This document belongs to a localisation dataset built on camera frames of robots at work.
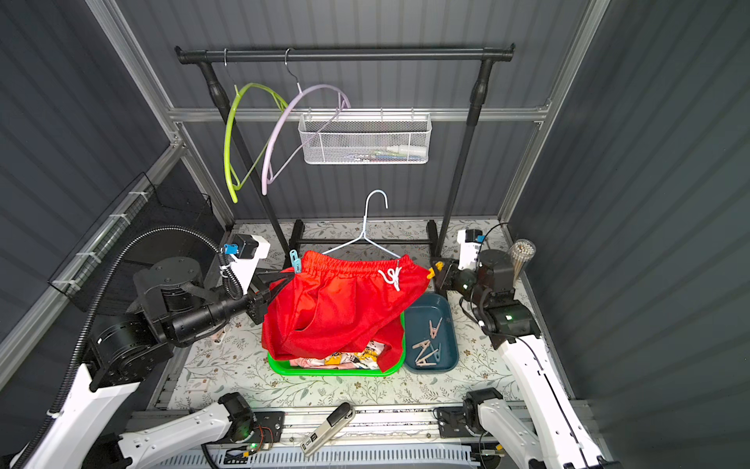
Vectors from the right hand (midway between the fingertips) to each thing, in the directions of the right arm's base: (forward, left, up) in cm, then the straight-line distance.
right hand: (439, 260), depth 70 cm
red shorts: (-12, +23, +1) cm, 26 cm away
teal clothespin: (-12, -2, -29) cm, 31 cm away
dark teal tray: (-9, -1, -29) cm, 30 cm away
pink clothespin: (-10, +1, -29) cm, 31 cm away
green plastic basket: (-19, +40, -22) cm, 49 cm away
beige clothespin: (-15, +2, -28) cm, 32 cm away
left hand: (-13, +31, +12) cm, 36 cm away
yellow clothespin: (-2, 0, 0) cm, 2 cm away
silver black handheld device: (-32, +26, -25) cm, 48 cm away
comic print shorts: (-17, +18, -22) cm, 33 cm away
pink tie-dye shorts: (-17, +34, -24) cm, 45 cm away
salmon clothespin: (-5, -2, -29) cm, 29 cm away
